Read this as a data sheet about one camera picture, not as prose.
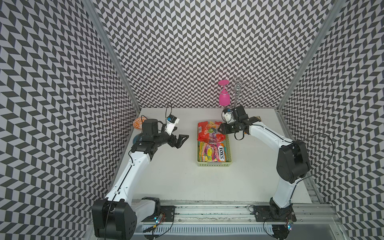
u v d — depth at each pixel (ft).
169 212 2.38
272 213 2.16
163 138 2.16
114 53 2.92
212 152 2.86
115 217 1.24
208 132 2.99
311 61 2.82
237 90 2.99
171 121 2.16
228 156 2.77
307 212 2.48
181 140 2.24
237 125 2.20
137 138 2.00
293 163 1.59
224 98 3.40
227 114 2.71
